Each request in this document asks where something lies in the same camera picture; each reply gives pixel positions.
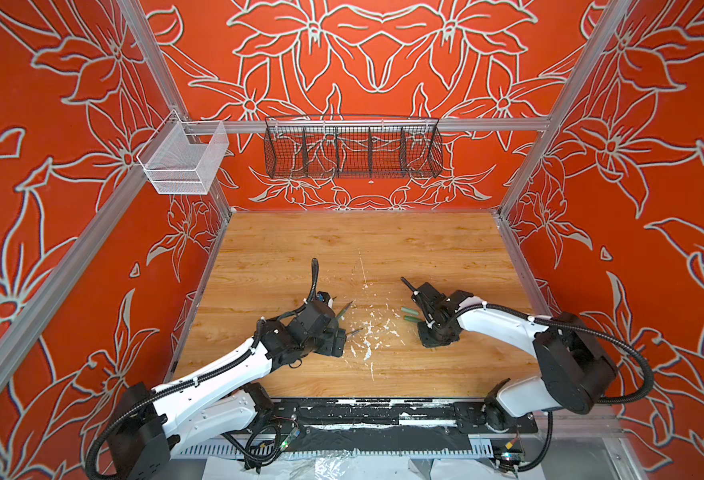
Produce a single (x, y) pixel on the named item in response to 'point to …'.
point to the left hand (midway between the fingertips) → (333, 334)
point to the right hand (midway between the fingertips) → (424, 340)
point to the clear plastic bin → (183, 157)
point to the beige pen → (353, 332)
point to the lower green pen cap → (411, 318)
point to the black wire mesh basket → (351, 147)
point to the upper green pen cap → (409, 310)
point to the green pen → (344, 310)
